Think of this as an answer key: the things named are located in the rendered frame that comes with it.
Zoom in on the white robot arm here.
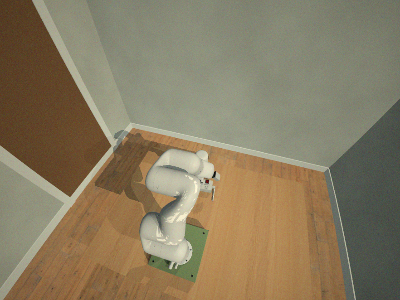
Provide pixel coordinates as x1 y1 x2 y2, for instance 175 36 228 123
139 149 220 269

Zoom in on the grey power strip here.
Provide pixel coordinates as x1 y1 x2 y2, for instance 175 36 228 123
200 179 215 201

